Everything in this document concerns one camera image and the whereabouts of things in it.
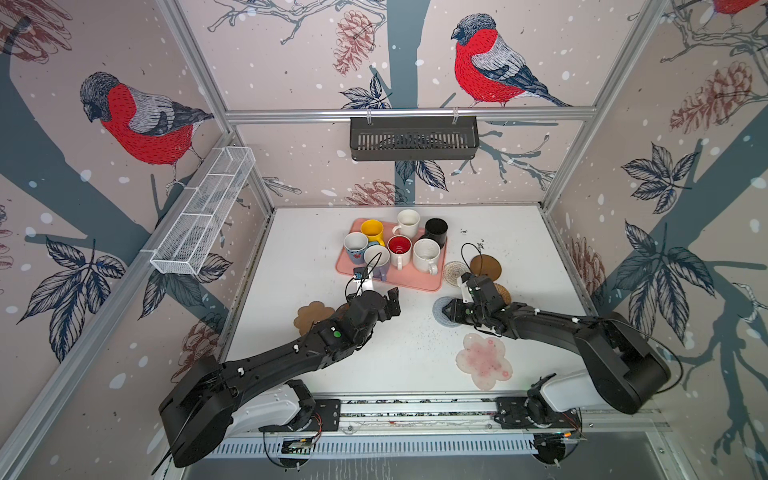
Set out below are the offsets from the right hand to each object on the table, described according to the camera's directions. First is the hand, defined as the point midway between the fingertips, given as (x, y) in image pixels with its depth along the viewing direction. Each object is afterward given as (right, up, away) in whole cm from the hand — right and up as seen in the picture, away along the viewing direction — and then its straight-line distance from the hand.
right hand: (444, 313), depth 90 cm
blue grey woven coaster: (-1, -1, 0) cm, 2 cm away
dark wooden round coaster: (+17, +13, +13) cm, 25 cm away
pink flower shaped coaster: (+10, -12, -6) cm, 17 cm away
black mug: (0, +26, +14) cm, 30 cm away
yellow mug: (-23, +26, +14) cm, 37 cm away
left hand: (-18, +9, -10) cm, 22 cm away
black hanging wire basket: (-20, +56, +5) cm, 60 cm away
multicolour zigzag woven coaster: (+5, +12, +10) cm, 16 cm away
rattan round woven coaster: (+21, +4, +5) cm, 22 cm away
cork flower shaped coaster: (-41, 0, +1) cm, 41 cm away
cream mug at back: (-10, +28, +14) cm, 33 cm away
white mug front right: (-4, +18, +11) cm, 21 cm away
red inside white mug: (-14, +20, +13) cm, 27 cm away
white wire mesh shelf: (-67, +31, -12) cm, 75 cm away
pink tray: (-10, +15, +10) cm, 21 cm away
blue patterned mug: (-29, +21, +12) cm, 38 cm away
